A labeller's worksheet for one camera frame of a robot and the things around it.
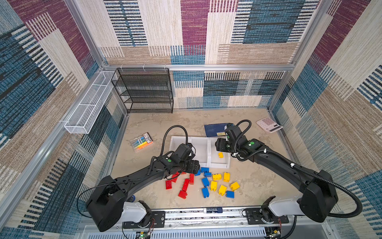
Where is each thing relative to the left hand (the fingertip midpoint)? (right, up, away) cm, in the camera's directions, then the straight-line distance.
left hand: (195, 164), depth 82 cm
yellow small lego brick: (+16, +3, +12) cm, 20 cm away
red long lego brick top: (-6, -2, -9) cm, 11 cm away
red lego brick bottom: (-7, -16, -1) cm, 17 cm away
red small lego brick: (-11, -10, +4) cm, 16 cm away
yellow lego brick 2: (+10, -11, -1) cm, 15 cm away
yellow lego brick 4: (+22, -12, 0) cm, 25 cm away
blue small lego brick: (+7, -7, +4) cm, 11 cm away
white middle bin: (+4, +8, +17) cm, 19 cm away
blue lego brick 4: (+19, -16, -1) cm, 24 cm away
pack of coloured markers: (-37, +9, +18) cm, 42 cm away
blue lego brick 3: (+5, -14, -2) cm, 16 cm away
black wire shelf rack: (-36, +46, +26) cm, 64 cm away
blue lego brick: (+2, -5, +1) cm, 6 cm away
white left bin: (-12, +10, +17) cm, 23 cm away
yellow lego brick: (+17, -8, +1) cm, 19 cm away
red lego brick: (-15, -12, +1) cm, 19 cm away
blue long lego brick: (+5, -5, +5) cm, 9 cm away
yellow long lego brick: (+12, -8, +3) cm, 15 cm away
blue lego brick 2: (+6, -10, +1) cm, 12 cm away
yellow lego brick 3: (+14, -13, -3) cm, 20 cm away
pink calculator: (+53, +21, +26) cm, 63 cm away
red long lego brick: (-6, -11, 0) cm, 13 cm away
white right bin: (+14, 0, +11) cm, 18 cm away
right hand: (+14, +10, +1) cm, 17 cm away
